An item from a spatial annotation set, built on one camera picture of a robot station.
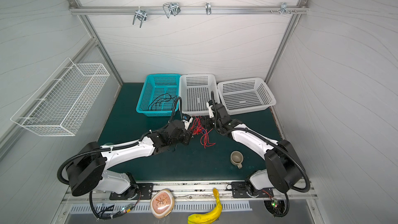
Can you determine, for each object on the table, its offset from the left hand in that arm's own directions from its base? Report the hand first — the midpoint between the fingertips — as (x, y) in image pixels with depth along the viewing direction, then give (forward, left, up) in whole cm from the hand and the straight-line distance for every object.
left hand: (194, 130), depth 84 cm
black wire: (+35, +24, -10) cm, 44 cm away
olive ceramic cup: (-12, -23, -9) cm, 27 cm away
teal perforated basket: (+42, +33, -8) cm, 54 cm away
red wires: (+3, -1, -4) cm, 5 cm away
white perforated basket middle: (+38, +3, -9) cm, 39 cm away
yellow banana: (-38, -8, -3) cm, 39 cm away
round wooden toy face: (-33, +13, -6) cm, 36 cm away
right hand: (+8, -6, +3) cm, 11 cm away
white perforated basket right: (+29, -33, -3) cm, 44 cm away
